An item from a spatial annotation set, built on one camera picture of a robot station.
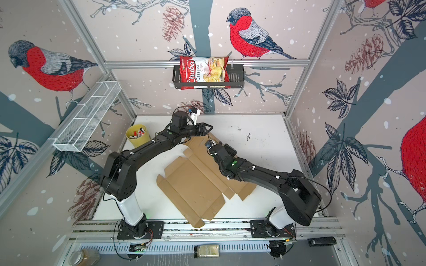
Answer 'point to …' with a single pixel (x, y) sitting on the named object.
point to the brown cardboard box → (196, 182)
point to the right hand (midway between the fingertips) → (224, 149)
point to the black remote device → (321, 241)
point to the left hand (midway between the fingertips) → (209, 127)
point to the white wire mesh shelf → (86, 117)
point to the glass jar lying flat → (206, 251)
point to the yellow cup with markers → (137, 134)
